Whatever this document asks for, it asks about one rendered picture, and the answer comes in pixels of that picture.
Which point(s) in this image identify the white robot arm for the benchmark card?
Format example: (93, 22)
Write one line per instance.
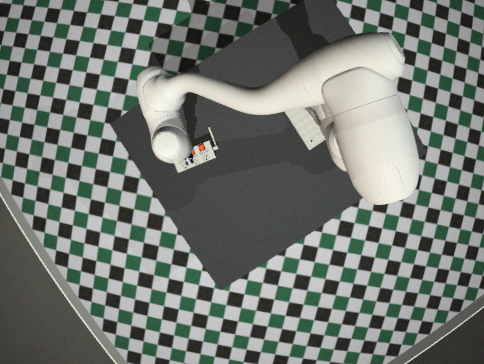
(375, 141)

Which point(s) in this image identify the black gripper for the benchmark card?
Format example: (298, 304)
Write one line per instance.
(189, 159)

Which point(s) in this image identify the white power strip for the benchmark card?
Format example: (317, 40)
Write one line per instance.
(202, 153)

